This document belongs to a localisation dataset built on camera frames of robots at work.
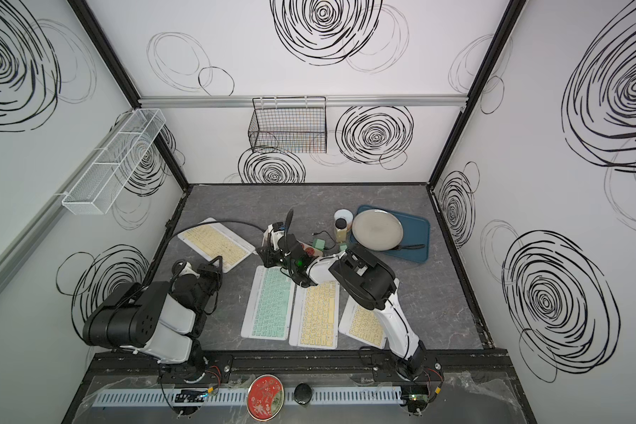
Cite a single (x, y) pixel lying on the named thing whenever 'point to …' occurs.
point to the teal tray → (415, 230)
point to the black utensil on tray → (409, 246)
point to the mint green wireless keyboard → (270, 306)
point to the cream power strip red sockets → (310, 250)
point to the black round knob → (303, 393)
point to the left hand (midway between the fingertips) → (222, 255)
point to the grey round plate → (377, 230)
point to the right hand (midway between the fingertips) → (256, 251)
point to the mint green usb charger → (343, 247)
